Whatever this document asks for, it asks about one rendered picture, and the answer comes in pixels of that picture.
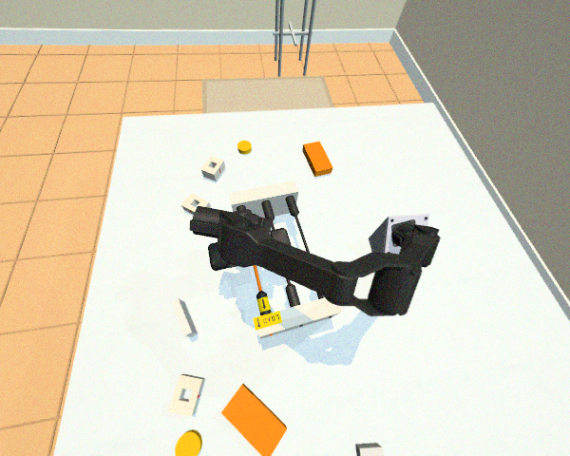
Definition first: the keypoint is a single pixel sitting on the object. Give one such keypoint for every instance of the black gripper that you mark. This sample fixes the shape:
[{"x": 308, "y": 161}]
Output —
[{"x": 217, "y": 263}]

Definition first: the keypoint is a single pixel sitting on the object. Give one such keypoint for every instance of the orange rectangular block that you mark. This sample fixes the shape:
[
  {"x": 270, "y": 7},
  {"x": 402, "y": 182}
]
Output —
[
  {"x": 317, "y": 159},
  {"x": 255, "y": 421}
]

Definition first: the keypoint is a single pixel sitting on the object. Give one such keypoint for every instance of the yellow round disc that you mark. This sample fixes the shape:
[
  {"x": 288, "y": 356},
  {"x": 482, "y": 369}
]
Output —
[
  {"x": 244, "y": 147},
  {"x": 189, "y": 444}
]

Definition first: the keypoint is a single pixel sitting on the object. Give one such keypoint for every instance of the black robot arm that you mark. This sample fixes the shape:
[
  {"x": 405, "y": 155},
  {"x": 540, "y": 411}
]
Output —
[{"x": 244, "y": 240}]

